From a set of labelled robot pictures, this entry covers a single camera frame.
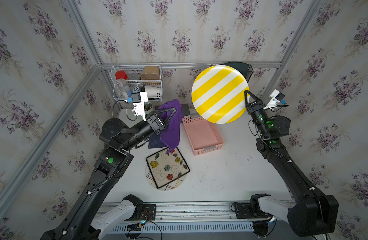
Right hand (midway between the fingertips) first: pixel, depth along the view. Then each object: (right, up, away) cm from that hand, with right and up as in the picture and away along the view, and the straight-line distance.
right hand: (244, 93), depth 62 cm
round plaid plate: (-32, -48, +20) cm, 61 cm away
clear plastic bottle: (-64, +9, +28) cm, 70 cm away
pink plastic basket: (-12, -22, +42) cm, 49 cm away
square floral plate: (-37, -40, +25) cm, 59 cm away
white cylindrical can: (-45, +7, +31) cm, 55 cm away
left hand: (-27, -9, -13) cm, 31 cm away
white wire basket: (-61, +15, +32) cm, 71 cm away
